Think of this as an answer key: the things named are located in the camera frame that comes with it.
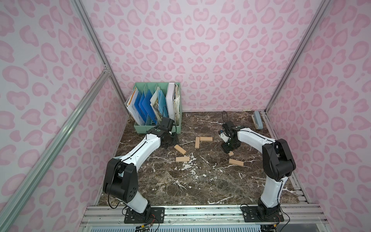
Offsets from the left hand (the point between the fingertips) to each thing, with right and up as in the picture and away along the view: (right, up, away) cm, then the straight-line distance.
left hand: (175, 138), depth 89 cm
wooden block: (+4, -14, +5) cm, 15 cm away
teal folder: (-9, +22, +7) cm, 25 cm away
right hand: (+34, -8, +7) cm, 36 cm away
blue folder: (-22, +21, +10) cm, 32 cm away
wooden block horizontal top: (+20, -2, +15) cm, 25 cm away
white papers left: (-29, +21, +2) cm, 36 cm away
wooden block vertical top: (+14, -4, +12) cm, 19 cm away
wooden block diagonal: (+3, -9, +9) cm, 13 cm away
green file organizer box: (-16, +34, +10) cm, 38 cm away
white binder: (-4, +24, +4) cm, 25 cm away
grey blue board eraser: (+60, +11, +20) cm, 64 cm away
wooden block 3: (+36, -11, +6) cm, 38 cm away
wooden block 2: (+38, -15, +2) cm, 41 cm away
